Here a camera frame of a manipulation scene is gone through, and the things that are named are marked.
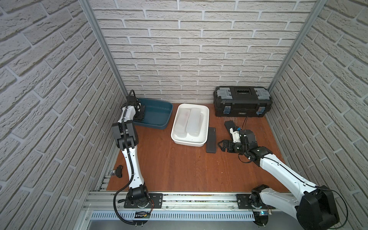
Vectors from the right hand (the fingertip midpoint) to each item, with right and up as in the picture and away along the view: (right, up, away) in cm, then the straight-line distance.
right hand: (225, 144), depth 84 cm
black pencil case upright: (-6, -2, +14) cm, 15 cm away
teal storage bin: (-47, +19, +28) cm, 58 cm away
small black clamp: (-64, -16, -1) cm, 66 cm away
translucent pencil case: (-27, +13, +14) cm, 33 cm away
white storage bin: (-14, 0, +11) cm, 18 cm away
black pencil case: (+9, +10, +23) cm, 26 cm away
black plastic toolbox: (+16, +27, +15) cm, 35 cm away
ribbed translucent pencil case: (-17, +11, +12) cm, 24 cm away
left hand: (-61, +19, +24) cm, 69 cm away
